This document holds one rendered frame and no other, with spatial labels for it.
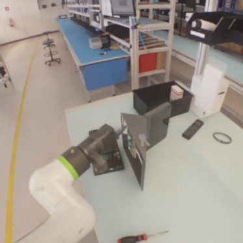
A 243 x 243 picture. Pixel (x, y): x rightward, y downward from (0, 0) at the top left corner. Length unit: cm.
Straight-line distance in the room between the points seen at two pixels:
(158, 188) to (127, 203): 13
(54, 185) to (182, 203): 45
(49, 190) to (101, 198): 25
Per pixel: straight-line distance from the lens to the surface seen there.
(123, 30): 275
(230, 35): 73
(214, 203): 72
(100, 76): 216
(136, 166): 73
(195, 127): 92
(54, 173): 49
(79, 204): 47
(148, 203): 66
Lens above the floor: 161
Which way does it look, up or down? 41 degrees down
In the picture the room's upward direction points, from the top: 4 degrees counter-clockwise
